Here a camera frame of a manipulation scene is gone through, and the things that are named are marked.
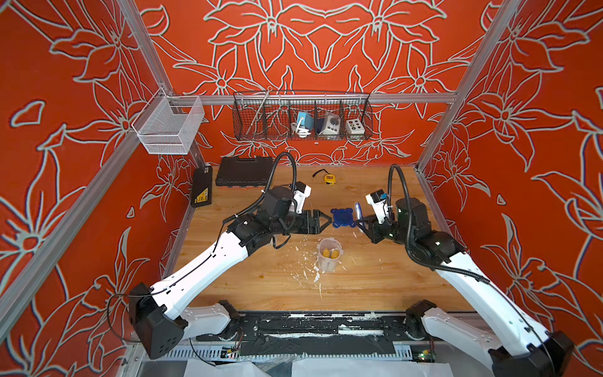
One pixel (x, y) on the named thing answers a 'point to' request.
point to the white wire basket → (168, 125)
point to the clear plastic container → (330, 250)
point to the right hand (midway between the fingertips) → (355, 220)
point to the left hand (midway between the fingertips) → (324, 219)
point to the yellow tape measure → (330, 179)
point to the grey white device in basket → (332, 125)
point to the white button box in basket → (355, 126)
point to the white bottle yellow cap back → (326, 254)
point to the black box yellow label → (202, 186)
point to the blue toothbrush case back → (359, 211)
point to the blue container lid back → (343, 217)
